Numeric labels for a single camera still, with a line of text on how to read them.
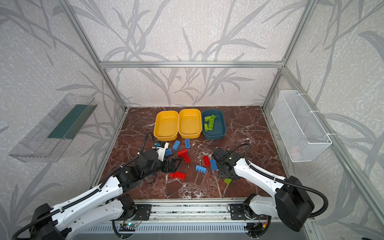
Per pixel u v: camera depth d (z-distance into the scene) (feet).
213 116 3.68
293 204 1.32
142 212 2.41
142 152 1.89
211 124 3.45
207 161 2.93
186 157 3.00
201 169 2.83
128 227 2.36
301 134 2.03
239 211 2.41
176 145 3.18
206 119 3.65
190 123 3.53
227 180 2.72
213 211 2.47
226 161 1.93
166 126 3.51
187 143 3.25
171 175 2.77
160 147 2.22
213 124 3.45
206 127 3.43
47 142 2.09
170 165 2.22
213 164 2.91
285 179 1.45
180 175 2.76
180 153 3.07
